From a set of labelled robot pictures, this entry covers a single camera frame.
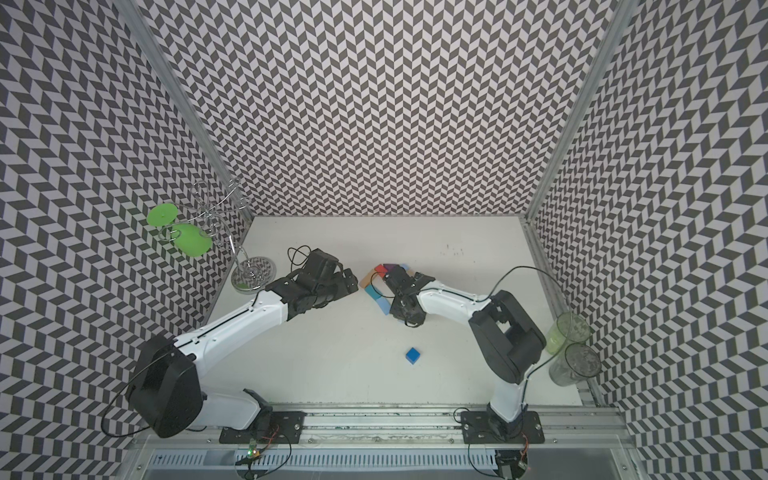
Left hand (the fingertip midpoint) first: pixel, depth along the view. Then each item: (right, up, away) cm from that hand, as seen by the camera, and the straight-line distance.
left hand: (345, 287), depth 85 cm
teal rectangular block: (+6, -4, +14) cm, 16 cm away
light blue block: (+18, +4, +20) cm, 27 cm away
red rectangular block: (+9, +3, +18) cm, 20 cm away
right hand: (+17, -10, +5) cm, 20 cm away
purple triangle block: (+12, +5, +16) cm, 21 cm away
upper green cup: (-46, +20, -8) cm, 51 cm away
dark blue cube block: (+19, -19, -1) cm, 27 cm away
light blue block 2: (+11, -7, +12) cm, 17 cm away
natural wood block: (+4, 0, +14) cm, 15 cm away
